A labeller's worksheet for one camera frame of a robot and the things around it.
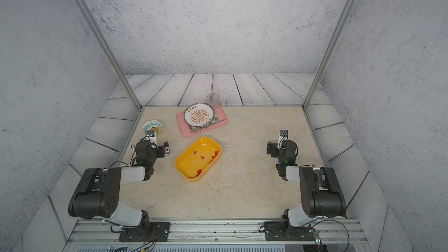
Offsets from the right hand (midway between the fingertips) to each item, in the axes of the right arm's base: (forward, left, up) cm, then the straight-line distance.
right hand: (281, 141), depth 94 cm
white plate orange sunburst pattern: (+24, +48, -5) cm, 54 cm away
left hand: (-1, +64, +1) cm, 64 cm away
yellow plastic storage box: (-6, +45, -8) cm, 46 cm away
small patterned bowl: (+14, +75, -3) cm, 76 cm away
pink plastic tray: (+14, +56, -6) cm, 58 cm away
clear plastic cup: (+35, +39, -1) cm, 52 cm away
